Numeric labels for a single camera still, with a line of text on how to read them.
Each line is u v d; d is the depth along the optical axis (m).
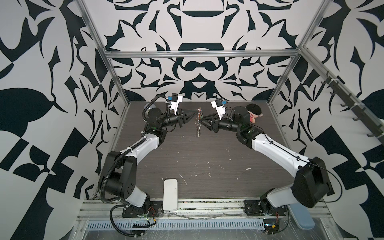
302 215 0.70
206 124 0.70
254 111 1.07
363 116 0.55
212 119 0.66
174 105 0.65
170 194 0.75
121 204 0.57
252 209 0.74
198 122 0.70
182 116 0.65
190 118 0.70
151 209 0.73
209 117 0.73
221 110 0.67
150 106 0.56
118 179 0.44
